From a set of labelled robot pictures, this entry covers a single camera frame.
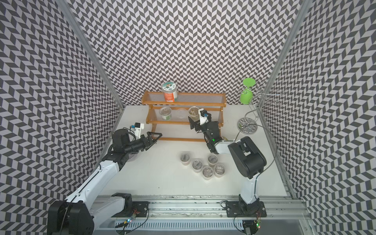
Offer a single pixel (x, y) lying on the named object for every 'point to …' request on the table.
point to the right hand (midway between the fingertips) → (195, 115)
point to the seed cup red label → (185, 159)
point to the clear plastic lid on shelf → (181, 112)
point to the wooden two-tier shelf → (170, 121)
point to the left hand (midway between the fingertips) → (159, 139)
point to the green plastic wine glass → (246, 94)
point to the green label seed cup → (165, 112)
